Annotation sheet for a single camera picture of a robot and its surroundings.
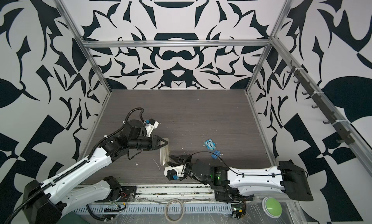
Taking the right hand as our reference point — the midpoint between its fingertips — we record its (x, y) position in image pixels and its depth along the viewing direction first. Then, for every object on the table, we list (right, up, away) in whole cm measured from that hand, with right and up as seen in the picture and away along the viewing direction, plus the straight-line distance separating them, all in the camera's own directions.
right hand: (171, 156), depth 68 cm
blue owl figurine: (+22, 0, +22) cm, 31 cm away
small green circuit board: (+32, -27, +3) cm, 42 cm away
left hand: (-2, +6, +4) cm, 8 cm away
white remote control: (-3, +1, +2) cm, 4 cm away
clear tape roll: (-2, -26, +1) cm, 27 cm away
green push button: (+48, -25, +3) cm, 54 cm away
